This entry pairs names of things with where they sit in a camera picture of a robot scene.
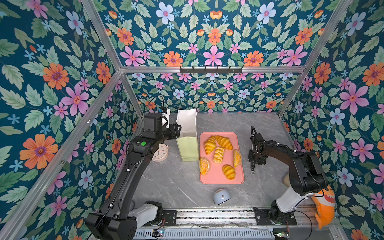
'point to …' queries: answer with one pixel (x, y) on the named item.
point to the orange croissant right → (224, 142)
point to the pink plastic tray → (215, 175)
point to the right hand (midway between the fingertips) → (252, 159)
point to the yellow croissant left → (210, 145)
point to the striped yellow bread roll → (229, 171)
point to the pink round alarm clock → (161, 153)
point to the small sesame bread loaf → (204, 166)
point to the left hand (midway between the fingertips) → (179, 122)
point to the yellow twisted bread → (218, 155)
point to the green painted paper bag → (187, 144)
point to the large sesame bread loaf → (237, 158)
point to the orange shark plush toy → (325, 201)
